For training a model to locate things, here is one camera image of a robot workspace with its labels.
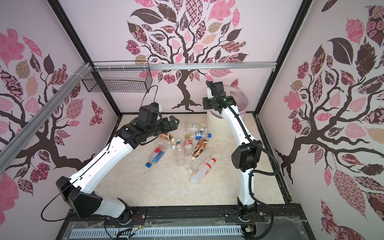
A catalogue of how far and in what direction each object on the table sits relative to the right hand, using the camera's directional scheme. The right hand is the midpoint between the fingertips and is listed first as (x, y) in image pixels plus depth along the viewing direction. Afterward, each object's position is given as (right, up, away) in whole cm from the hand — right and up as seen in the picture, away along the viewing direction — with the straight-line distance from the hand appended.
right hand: (208, 99), depth 87 cm
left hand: (-19, -16, -13) cm, 28 cm away
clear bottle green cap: (-18, -35, +10) cm, 40 cm away
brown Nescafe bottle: (-4, -30, +8) cm, 31 cm away
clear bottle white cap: (0, -35, +6) cm, 35 cm away
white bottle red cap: (-5, -44, -2) cm, 44 cm away
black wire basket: (-57, +16, +8) cm, 59 cm away
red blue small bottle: (-32, -34, +4) cm, 47 cm away
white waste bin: (+6, -18, +6) cm, 20 cm away
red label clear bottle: (-13, -30, +11) cm, 34 cm away
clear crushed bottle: (-28, -28, +13) cm, 42 cm away
